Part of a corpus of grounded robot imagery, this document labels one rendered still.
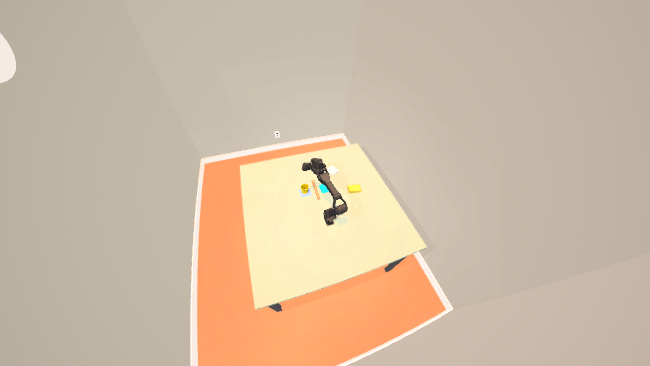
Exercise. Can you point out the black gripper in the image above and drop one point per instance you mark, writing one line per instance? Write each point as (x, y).
(307, 166)

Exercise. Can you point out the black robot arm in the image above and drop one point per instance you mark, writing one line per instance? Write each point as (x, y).
(324, 178)

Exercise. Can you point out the yellow flat block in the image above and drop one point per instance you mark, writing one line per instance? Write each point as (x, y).
(354, 188)

